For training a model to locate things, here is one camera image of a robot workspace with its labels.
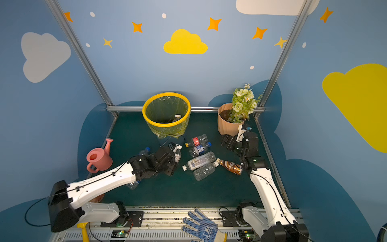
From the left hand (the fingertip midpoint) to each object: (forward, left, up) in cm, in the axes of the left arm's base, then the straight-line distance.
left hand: (174, 164), depth 78 cm
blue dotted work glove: (-28, -17, -14) cm, 36 cm away
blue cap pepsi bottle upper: (+13, +22, -12) cm, 29 cm away
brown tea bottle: (+3, -34, -9) cm, 35 cm away
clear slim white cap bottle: (+33, +2, +1) cm, 33 cm away
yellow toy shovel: (-31, +40, -13) cm, 52 cm away
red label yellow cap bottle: (+22, -12, -10) cm, 27 cm away
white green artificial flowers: (+34, -40, +12) cm, 54 cm away
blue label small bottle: (+15, -13, -10) cm, 23 cm away
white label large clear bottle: (+6, -13, -9) cm, 17 cm away
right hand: (+12, -29, +9) cm, 32 cm away
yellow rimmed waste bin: (+37, +9, +1) cm, 38 cm away
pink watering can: (+4, +43, -4) cm, 43 cm away
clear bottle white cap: (0, -15, -12) cm, 19 cm away
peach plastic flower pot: (+29, -30, -3) cm, 42 cm away
